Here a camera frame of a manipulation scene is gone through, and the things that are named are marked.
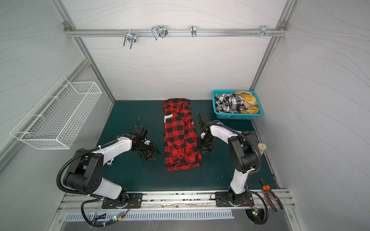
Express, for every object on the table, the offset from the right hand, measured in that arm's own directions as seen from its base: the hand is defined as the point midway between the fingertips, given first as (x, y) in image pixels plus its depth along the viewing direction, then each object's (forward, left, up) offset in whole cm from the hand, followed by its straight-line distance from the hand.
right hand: (201, 148), depth 90 cm
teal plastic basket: (+26, -26, +2) cm, 36 cm away
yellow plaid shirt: (+33, -36, +7) cm, 50 cm away
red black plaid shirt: (-1, +13, +1) cm, 13 cm away
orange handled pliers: (-22, -36, -3) cm, 42 cm away
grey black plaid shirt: (+37, -20, +4) cm, 42 cm away
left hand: (-6, +24, +3) cm, 25 cm away
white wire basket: (-4, +71, +30) cm, 78 cm away
